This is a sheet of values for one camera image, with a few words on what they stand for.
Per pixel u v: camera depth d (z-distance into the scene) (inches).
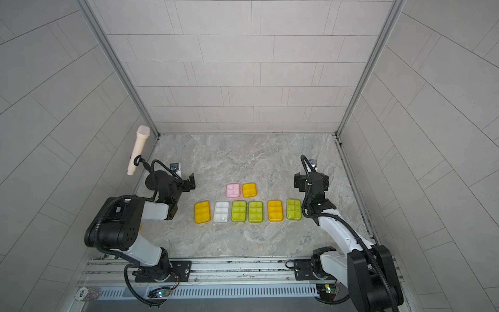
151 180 26.8
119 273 28.4
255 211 34.1
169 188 27.8
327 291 26.8
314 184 24.5
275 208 34.1
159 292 25.7
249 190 36.7
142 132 30.2
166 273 25.5
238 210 33.5
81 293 24.2
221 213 33.6
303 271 27.9
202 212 33.4
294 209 34.0
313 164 27.9
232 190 36.2
